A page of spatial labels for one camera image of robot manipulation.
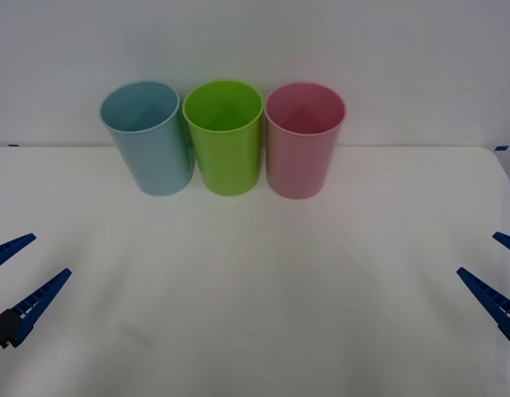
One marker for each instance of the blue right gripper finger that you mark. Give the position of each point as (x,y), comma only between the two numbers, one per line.
(492,299)
(508,241)

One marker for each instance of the pale blue plastic bin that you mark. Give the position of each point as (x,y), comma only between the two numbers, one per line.
(155,161)

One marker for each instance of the pink plastic bin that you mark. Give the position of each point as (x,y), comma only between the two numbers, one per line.
(298,165)

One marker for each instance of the green plastic bin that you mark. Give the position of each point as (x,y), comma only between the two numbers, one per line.
(227,163)

